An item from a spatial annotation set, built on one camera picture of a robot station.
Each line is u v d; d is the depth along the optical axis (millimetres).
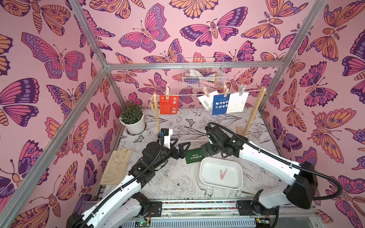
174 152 628
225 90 655
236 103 731
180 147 619
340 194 614
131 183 495
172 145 730
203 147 715
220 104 726
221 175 852
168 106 727
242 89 652
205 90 662
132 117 945
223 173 854
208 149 703
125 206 584
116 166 884
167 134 634
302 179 412
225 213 730
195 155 937
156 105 689
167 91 636
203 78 883
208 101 719
